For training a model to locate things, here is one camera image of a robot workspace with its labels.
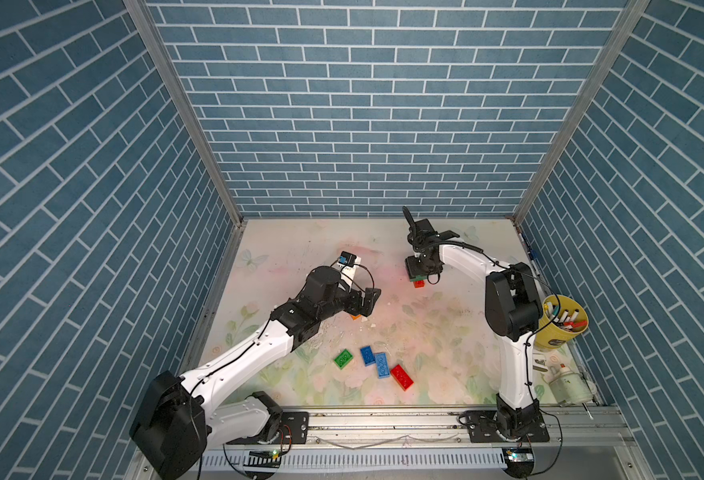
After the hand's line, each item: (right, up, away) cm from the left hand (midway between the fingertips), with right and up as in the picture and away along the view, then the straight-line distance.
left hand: (374, 289), depth 78 cm
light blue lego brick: (+2, -22, +8) cm, 23 cm away
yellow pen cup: (+54, -10, +6) cm, 55 cm away
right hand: (+16, +3, +23) cm, 28 cm away
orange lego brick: (-6, -11, +15) cm, 20 cm away
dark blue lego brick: (-2, -21, +8) cm, 22 cm away
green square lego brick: (-9, -21, +7) cm, 24 cm away
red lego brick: (+16, -2, +23) cm, 28 cm away
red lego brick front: (+8, -25, +3) cm, 26 cm away
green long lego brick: (+14, +1, +16) cm, 21 cm away
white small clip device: (+47, -22, +6) cm, 52 cm away
